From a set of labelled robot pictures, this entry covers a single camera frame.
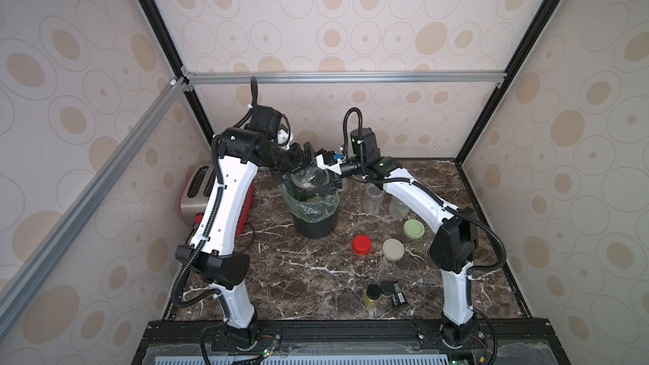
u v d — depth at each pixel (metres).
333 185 0.68
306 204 0.75
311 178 0.67
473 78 0.91
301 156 0.62
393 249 0.90
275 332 0.74
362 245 0.90
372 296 0.73
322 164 0.62
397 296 0.80
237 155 0.47
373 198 1.06
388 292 0.73
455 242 0.51
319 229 0.96
